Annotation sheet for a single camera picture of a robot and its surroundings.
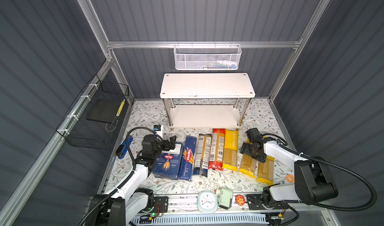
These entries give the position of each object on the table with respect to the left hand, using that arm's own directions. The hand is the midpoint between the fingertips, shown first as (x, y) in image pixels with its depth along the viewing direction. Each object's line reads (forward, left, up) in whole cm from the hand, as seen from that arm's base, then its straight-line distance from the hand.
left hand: (168, 136), depth 85 cm
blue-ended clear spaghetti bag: (-8, -20, -10) cm, 24 cm away
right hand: (-9, -50, -11) cm, 52 cm away
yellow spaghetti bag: (-16, -45, -9) cm, 49 cm away
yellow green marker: (+10, +24, +15) cm, 30 cm away
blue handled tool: (-2, +30, -11) cm, 32 cm away
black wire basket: (+5, +32, +17) cm, 37 cm away
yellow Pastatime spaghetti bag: (-6, -37, -10) cm, 39 cm away
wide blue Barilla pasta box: (-15, +1, -6) cm, 16 cm away
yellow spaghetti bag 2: (-21, -54, -10) cm, 58 cm away
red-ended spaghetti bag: (-5, -29, -10) cm, 31 cm away
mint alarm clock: (-33, -20, -9) cm, 39 cm away
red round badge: (-32, -37, -12) cm, 50 cm away
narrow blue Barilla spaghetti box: (-14, -10, -9) cm, 19 cm away
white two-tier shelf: (+39, -31, -10) cm, 51 cm away
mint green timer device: (-32, -28, -7) cm, 43 cm away
